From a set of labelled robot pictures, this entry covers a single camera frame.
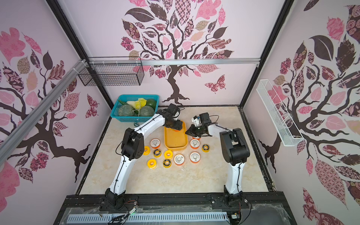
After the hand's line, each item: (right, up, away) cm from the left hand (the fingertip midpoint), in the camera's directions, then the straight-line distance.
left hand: (176, 127), depth 101 cm
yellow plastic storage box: (0, -9, -3) cm, 10 cm away
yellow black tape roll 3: (+21, -14, -6) cm, 26 cm away
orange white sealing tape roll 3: (-14, -11, -5) cm, 19 cm away
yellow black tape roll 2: (-5, -23, -15) cm, 28 cm away
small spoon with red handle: (-31, +2, +6) cm, 32 cm away
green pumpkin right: (-23, +12, +3) cm, 26 cm away
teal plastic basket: (-48, +12, +5) cm, 49 cm away
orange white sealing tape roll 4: (+13, -11, -5) cm, 18 cm away
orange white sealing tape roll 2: (+14, -8, -4) cm, 17 cm away
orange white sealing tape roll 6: (+13, -19, -11) cm, 25 cm away
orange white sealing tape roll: (+1, -2, -5) cm, 5 cm away
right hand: (+7, -4, -5) cm, 10 cm away
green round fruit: (-20, +20, +11) cm, 30 cm away
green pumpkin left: (-38, +13, +2) cm, 40 cm away
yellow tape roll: (-4, -17, -10) cm, 20 cm away
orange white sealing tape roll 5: (+3, -20, -12) cm, 24 cm away
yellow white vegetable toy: (-31, +18, +10) cm, 38 cm away
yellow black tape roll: (-12, -17, -8) cm, 22 cm away
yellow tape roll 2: (-15, -22, -13) cm, 30 cm away
